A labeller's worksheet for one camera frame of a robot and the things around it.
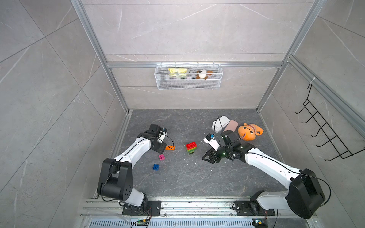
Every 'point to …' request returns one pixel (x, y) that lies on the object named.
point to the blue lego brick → (156, 167)
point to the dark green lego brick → (190, 152)
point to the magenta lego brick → (161, 157)
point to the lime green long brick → (191, 149)
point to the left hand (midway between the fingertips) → (159, 144)
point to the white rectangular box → (219, 125)
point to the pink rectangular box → (232, 125)
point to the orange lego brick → (168, 148)
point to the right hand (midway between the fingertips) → (206, 155)
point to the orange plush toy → (251, 130)
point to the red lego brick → (191, 145)
